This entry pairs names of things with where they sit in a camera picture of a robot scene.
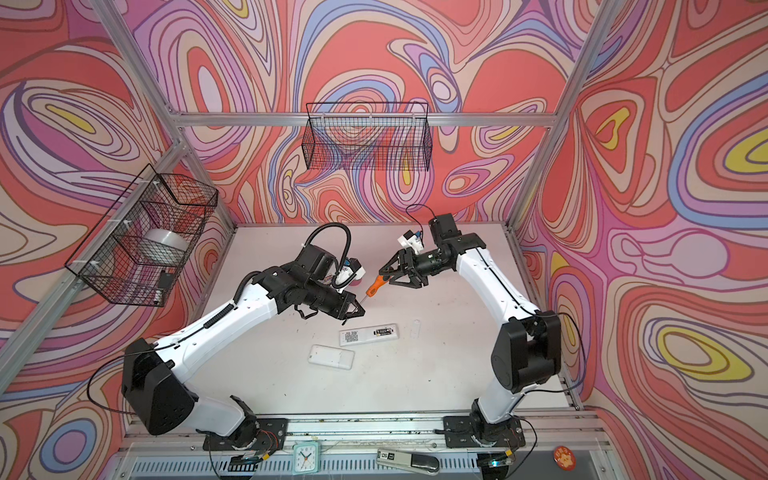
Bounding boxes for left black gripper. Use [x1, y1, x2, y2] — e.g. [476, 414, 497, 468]
[303, 282, 368, 322]

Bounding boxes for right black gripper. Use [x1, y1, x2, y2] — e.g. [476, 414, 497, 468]
[377, 246, 451, 291]

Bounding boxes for orange handled screwdriver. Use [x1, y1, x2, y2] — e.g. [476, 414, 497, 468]
[366, 275, 388, 298]

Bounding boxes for white remote control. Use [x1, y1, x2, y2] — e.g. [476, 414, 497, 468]
[339, 324, 400, 347]

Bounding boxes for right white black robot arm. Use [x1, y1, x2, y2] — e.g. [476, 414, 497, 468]
[378, 214, 563, 448]

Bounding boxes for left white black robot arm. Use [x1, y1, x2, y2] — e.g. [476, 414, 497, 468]
[119, 222, 365, 450]

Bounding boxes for white rectangular plastic tray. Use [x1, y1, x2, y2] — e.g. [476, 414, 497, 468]
[308, 344, 355, 370]

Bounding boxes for small teal alarm clock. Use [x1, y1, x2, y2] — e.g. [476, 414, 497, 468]
[292, 441, 322, 475]

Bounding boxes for black silver stapler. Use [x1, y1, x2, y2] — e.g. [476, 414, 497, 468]
[376, 448, 441, 476]

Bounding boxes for white roll in basket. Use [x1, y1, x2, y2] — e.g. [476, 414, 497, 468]
[138, 228, 189, 266]

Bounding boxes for red round sticker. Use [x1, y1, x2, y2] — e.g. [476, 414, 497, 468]
[553, 446, 576, 471]

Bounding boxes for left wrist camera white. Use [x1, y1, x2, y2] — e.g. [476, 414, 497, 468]
[331, 258, 363, 290]

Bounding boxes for black wire basket back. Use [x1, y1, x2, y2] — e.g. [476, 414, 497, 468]
[301, 100, 433, 172]

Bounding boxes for black wire basket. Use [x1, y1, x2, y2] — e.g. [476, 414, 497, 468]
[301, 100, 433, 172]
[65, 165, 219, 307]

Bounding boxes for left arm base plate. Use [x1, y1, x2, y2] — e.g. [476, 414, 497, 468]
[203, 417, 289, 453]

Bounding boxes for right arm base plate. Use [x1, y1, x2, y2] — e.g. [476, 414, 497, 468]
[439, 415, 526, 451]

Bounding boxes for black wire basket left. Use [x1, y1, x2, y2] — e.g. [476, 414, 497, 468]
[65, 165, 219, 307]

